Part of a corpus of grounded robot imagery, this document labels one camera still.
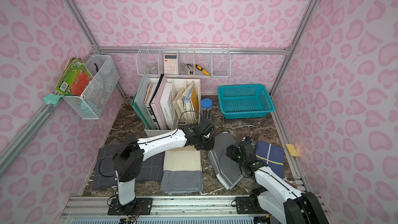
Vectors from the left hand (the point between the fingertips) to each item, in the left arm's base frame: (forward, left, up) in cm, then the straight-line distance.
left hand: (214, 144), depth 85 cm
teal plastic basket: (+40, -25, -9) cm, 48 cm away
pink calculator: (+42, +26, +22) cm, 54 cm away
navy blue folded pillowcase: (-4, -33, -7) cm, 34 cm away
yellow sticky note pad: (+2, -48, -12) cm, 50 cm away
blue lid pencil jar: (+19, +4, +11) cm, 22 cm away
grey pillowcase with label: (-10, -7, -9) cm, 16 cm away
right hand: (-1, -10, -6) cm, 12 cm away
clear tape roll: (+40, +37, +19) cm, 58 cm away
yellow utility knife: (+42, +7, +18) cm, 47 cm away
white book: (+16, +25, +16) cm, 34 cm away
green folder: (+11, +37, +22) cm, 45 cm away
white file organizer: (+17, +15, +15) cm, 27 cm away
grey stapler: (+42, +15, +19) cm, 49 cm away
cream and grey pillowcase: (-12, +17, -7) cm, 22 cm away
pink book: (+11, +29, +15) cm, 34 cm away
